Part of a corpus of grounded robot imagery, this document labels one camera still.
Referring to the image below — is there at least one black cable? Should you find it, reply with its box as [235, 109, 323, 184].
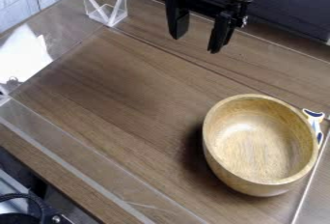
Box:
[0, 192, 46, 224]

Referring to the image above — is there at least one clear acrylic corner bracket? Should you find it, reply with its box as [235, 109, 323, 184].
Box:
[82, 0, 128, 27]

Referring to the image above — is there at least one clear acrylic right wall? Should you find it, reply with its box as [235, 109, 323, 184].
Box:
[290, 130, 330, 224]

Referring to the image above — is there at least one clear acrylic wall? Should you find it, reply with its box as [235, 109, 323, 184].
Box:
[0, 97, 205, 224]
[290, 130, 330, 224]

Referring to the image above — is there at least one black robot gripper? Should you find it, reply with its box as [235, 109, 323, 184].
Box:
[164, 0, 252, 54]

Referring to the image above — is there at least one black metal clamp base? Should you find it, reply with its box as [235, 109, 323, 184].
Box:
[26, 199, 74, 224]

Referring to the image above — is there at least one brown wooden bowl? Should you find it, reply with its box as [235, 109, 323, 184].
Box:
[201, 94, 319, 197]

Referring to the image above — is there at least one clear acrylic front wall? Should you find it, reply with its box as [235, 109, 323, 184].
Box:
[0, 97, 205, 224]

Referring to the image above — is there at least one blue and white toy fish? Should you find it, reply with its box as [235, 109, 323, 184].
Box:
[303, 108, 324, 144]

